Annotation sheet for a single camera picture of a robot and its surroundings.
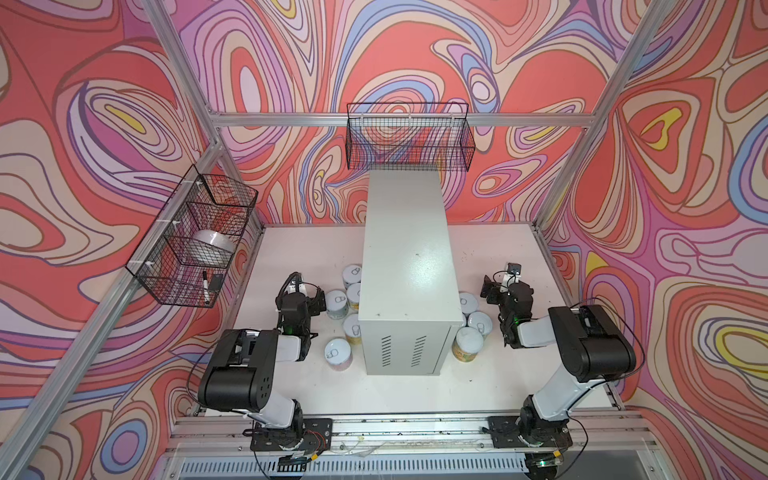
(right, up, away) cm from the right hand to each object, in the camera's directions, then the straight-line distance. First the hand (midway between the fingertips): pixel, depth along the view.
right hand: (501, 282), depth 97 cm
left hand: (-63, -1, -3) cm, 63 cm away
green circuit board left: (-61, -42, -25) cm, 78 cm away
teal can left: (-53, -6, -6) cm, 54 cm away
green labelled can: (-10, -11, -10) cm, 17 cm away
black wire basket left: (-86, +9, -25) cm, 90 cm away
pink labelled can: (-51, -18, -16) cm, 57 cm away
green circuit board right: (+1, -41, -26) cm, 48 cm away
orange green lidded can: (-15, -16, -15) cm, 27 cm away
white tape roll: (-81, +12, -24) cm, 85 cm away
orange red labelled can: (-12, -6, -5) cm, 14 cm away
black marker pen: (-82, +1, -25) cm, 86 cm away
